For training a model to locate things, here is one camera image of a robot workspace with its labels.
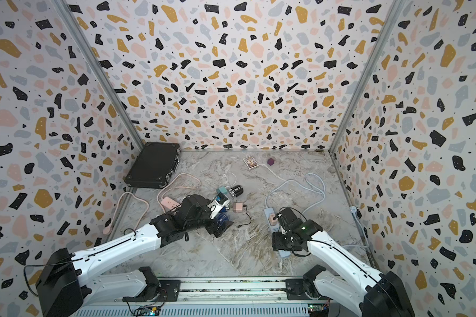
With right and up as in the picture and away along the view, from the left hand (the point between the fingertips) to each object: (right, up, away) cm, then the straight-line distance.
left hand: (228, 213), depth 78 cm
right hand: (+21, -14, +4) cm, 25 cm away
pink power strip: (-30, +1, +18) cm, 35 cm away
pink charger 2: (+19, -6, +8) cm, 21 cm away
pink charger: (+3, -1, +16) cm, 16 cm away
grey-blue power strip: (+18, -3, +15) cm, 24 cm away
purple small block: (+21, +22, +39) cm, 49 cm away
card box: (+9, +21, +36) cm, 43 cm away
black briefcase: (-44, +19, +31) cm, 57 cm away
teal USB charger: (-5, +7, +23) cm, 24 cm away
